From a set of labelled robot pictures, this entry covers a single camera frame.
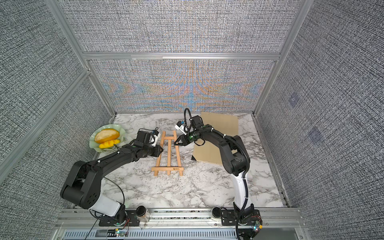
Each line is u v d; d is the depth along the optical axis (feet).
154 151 2.63
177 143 2.94
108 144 3.12
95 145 3.13
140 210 2.44
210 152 3.38
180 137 2.80
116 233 2.30
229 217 2.40
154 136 2.52
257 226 2.26
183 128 2.81
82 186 1.45
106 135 3.21
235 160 1.80
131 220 2.38
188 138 2.73
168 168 2.87
